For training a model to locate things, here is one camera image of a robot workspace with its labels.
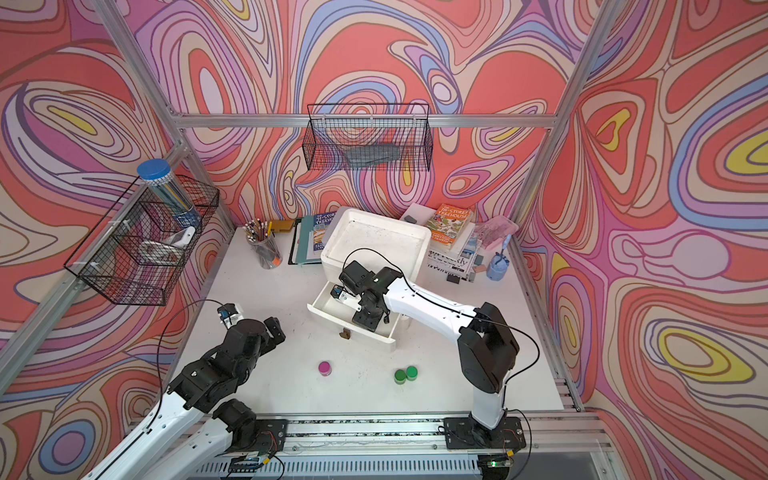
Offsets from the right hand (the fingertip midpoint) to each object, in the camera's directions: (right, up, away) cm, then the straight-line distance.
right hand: (374, 318), depth 84 cm
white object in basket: (-47, +23, -11) cm, 53 cm away
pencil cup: (-40, +25, +17) cm, 50 cm away
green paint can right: (+10, -14, -3) cm, 18 cm away
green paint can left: (+7, -15, -3) cm, 17 cm away
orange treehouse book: (+25, +29, +21) cm, 43 cm away
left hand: (-27, -1, -6) cm, 28 cm away
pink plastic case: (+47, +28, +34) cm, 65 cm away
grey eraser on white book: (+13, +31, +27) cm, 43 cm away
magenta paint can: (-14, -14, -2) cm, 19 cm away
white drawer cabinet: (0, +22, +1) cm, 22 cm away
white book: (+17, +34, +28) cm, 47 cm away
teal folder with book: (-26, +24, +28) cm, 45 cm away
